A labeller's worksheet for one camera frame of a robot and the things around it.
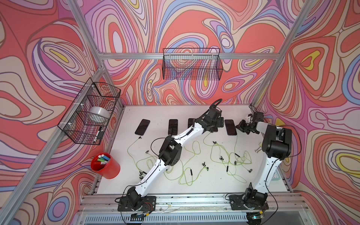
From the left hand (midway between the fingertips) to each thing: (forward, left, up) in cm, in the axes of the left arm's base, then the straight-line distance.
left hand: (221, 121), depth 96 cm
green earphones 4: (-31, -14, -10) cm, 35 cm away
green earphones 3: (-12, +5, -10) cm, 17 cm away
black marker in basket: (-18, +72, +14) cm, 76 cm away
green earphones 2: (-27, +14, -10) cm, 32 cm away
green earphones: (-35, +33, -12) cm, 49 cm away
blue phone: (+3, -10, -11) cm, 15 cm away
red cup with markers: (-30, +73, -2) cm, 79 cm away
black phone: (+2, +35, -10) cm, 36 cm away
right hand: (+1, -14, -11) cm, 18 cm away
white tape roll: (-10, +71, +21) cm, 75 cm away
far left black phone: (+4, +58, -12) cm, 60 cm away
